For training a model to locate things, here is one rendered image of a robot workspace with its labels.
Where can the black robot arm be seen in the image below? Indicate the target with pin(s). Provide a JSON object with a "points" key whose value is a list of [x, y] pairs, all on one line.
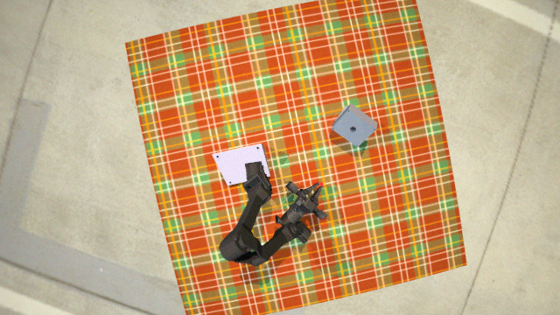
{"points": [[237, 244]]}

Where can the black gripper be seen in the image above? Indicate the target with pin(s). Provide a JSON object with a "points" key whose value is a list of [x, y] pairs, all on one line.
{"points": [[314, 199]]}

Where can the dark grey sloped panel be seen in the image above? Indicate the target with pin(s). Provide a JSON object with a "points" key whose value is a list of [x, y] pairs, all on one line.
{"points": [[354, 125]]}

